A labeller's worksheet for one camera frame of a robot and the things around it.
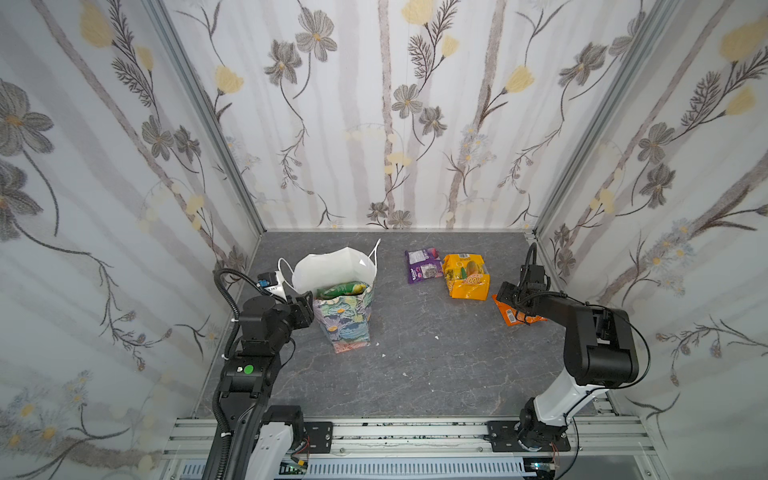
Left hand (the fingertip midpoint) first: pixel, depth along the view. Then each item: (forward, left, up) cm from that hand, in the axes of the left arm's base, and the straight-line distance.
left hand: (298, 287), depth 72 cm
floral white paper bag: (-5, -11, -9) cm, 15 cm away
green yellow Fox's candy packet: (+6, -9, -10) cm, 15 cm away
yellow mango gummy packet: (+15, -49, -19) cm, 55 cm away
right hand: (+12, -63, -20) cm, 67 cm away
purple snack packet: (+25, -37, -23) cm, 50 cm away
